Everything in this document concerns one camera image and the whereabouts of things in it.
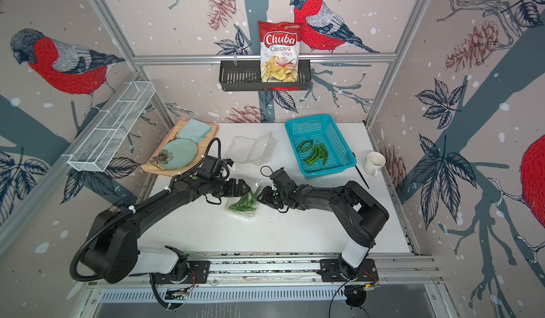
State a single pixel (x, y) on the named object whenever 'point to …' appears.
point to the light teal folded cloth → (195, 130)
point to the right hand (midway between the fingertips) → (258, 200)
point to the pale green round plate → (184, 152)
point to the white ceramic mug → (374, 161)
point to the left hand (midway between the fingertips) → (245, 186)
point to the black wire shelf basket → (245, 76)
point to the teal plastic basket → (321, 129)
